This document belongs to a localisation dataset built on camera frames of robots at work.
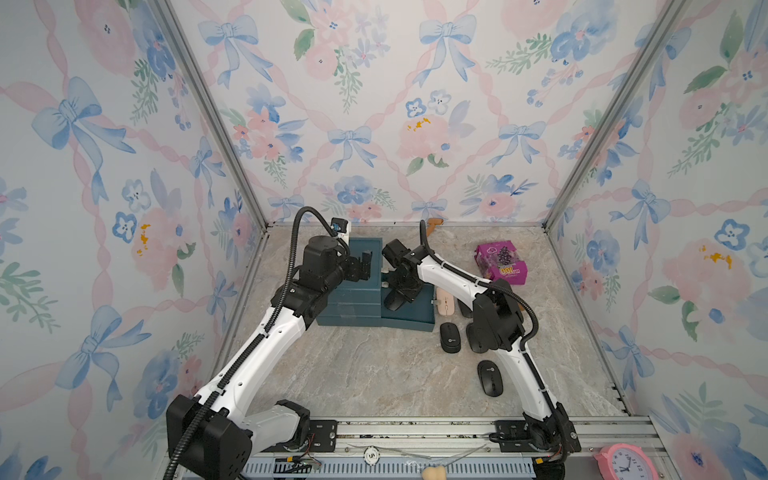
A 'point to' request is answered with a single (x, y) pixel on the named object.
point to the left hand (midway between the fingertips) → (356, 248)
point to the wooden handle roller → (432, 222)
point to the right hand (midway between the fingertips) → (395, 290)
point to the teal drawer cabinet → (357, 303)
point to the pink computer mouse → (447, 303)
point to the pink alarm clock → (625, 461)
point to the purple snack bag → (499, 261)
